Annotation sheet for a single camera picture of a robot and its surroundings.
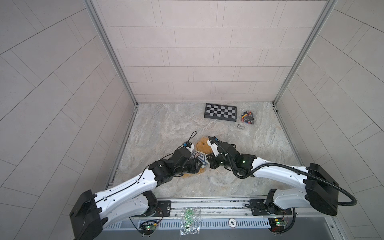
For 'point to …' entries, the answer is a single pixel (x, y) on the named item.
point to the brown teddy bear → (204, 148)
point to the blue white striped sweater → (205, 162)
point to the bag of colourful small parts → (247, 117)
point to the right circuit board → (277, 224)
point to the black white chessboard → (221, 112)
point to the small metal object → (240, 126)
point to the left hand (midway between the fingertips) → (204, 165)
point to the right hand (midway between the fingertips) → (204, 160)
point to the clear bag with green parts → (190, 221)
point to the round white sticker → (232, 222)
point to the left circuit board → (147, 229)
